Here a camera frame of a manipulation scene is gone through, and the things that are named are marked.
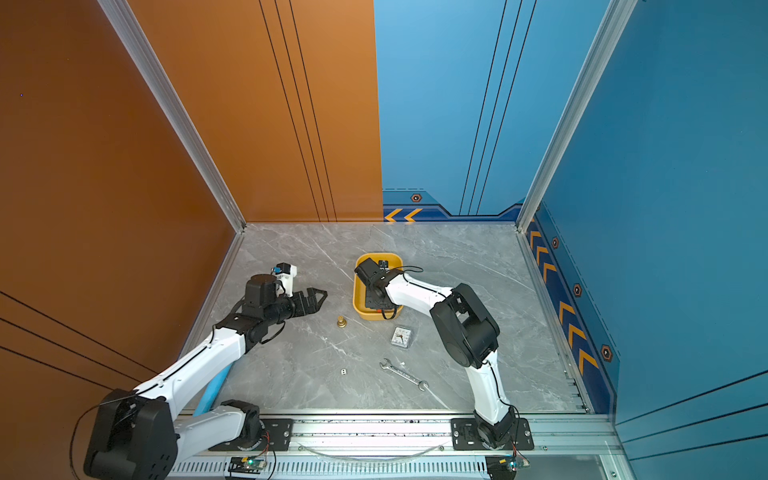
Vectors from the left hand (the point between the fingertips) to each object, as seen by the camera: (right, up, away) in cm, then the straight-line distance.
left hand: (316, 292), depth 85 cm
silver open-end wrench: (+30, -24, -4) cm, 39 cm away
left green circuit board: (-13, -39, -14) cm, 44 cm away
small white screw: (+25, -20, 0) cm, 32 cm away
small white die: (+8, -22, -3) cm, 23 cm away
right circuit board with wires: (+48, -39, -15) cm, 64 cm away
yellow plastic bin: (+11, 0, +11) cm, 16 cm away
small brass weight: (+6, -10, +6) cm, 13 cm away
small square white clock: (+25, -14, +3) cm, 28 cm away
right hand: (+16, -4, +11) cm, 20 cm away
